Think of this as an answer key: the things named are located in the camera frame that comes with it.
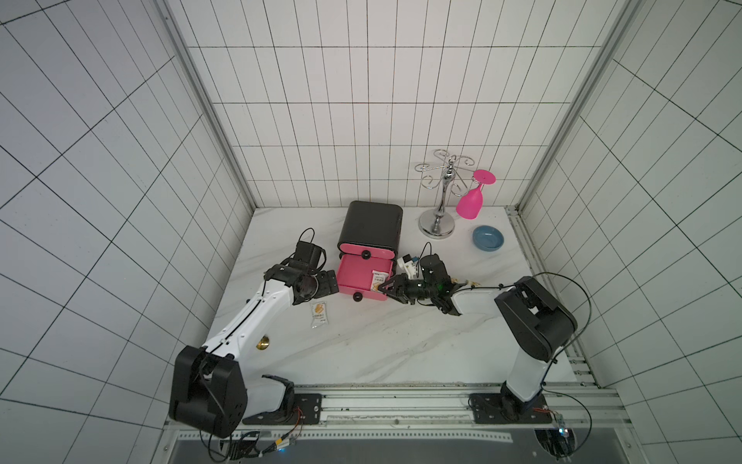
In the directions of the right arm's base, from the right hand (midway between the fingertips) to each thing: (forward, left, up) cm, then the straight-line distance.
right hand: (372, 293), depth 86 cm
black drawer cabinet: (+22, +1, +8) cm, 23 cm away
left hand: (-2, +16, +2) cm, 16 cm away
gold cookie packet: (+6, -2, 0) cm, 6 cm away
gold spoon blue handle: (-14, +33, -9) cm, 37 cm away
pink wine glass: (+31, -32, +8) cm, 46 cm away
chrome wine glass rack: (+36, -25, -7) cm, 45 cm away
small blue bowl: (+29, -42, -7) cm, 52 cm away
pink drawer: (+6, +6, 0) cm, 8 cm away
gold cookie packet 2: (+10, -34, -7) cm, 36 cm away
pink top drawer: (+11, +6, +7) cm, 14 cm away
